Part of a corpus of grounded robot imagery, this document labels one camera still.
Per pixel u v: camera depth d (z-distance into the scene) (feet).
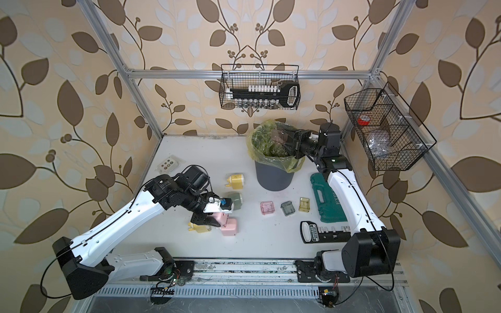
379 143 2.40
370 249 1.29
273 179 3.23
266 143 2.72
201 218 1.96
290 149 2.36
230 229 2.57
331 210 2.79
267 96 2.83
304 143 2.14
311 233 2.71
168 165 3.41
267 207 3.00
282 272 2.47
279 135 2.59
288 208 3.00
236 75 2.99
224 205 1.90
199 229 2.72
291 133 2.30
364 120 2.64
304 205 3.05
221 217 2.10
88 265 1.31
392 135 2.38
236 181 3.06
